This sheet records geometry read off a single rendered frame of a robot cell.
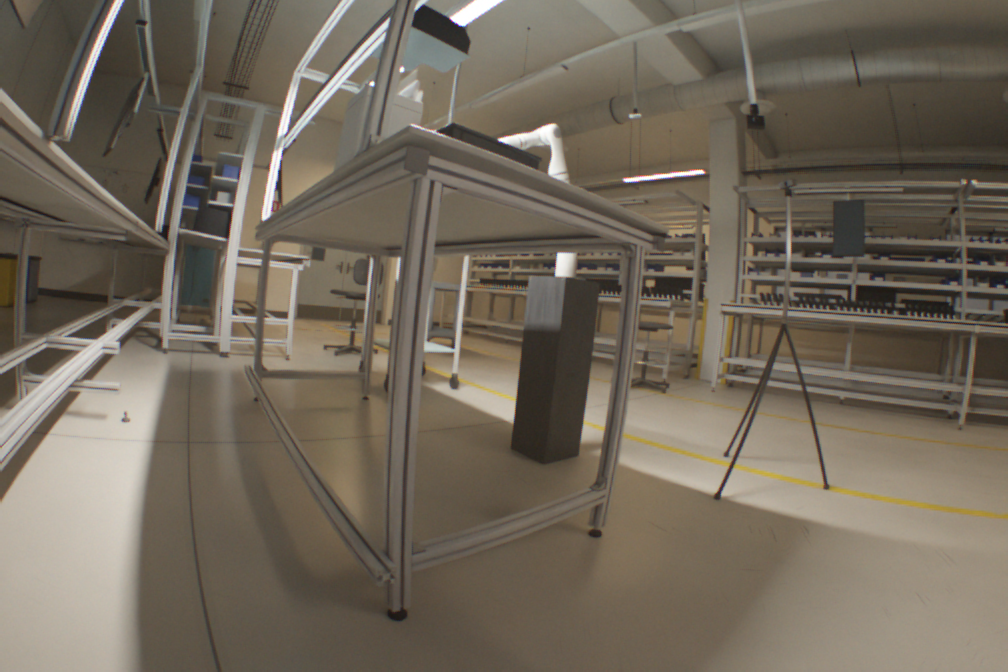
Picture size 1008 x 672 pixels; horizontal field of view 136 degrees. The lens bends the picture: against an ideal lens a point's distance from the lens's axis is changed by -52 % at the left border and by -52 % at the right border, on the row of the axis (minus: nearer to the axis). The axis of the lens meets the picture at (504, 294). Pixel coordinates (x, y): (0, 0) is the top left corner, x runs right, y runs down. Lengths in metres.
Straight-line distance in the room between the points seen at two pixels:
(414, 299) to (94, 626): 0.98
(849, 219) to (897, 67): 1.60
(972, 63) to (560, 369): 4.57
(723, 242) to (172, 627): 5.50
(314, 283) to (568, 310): 6.62
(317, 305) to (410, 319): 7.39
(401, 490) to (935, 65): 4.89
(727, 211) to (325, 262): 6.67
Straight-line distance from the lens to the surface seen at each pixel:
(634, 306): 1.24
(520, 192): 0.89
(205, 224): 3.91
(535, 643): 1.01
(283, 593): 1.10
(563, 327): 1.85
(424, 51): 1.39
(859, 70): 4.70
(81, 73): 0.99
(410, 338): 0.74
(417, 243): 0.74
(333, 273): 8.17
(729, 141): 5.75
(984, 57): 4.95
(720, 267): 5.36
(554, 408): 1.90
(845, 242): 4.42
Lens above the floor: 0.72
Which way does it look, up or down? 1 degrees up
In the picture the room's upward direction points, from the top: 6 degrees clockwise
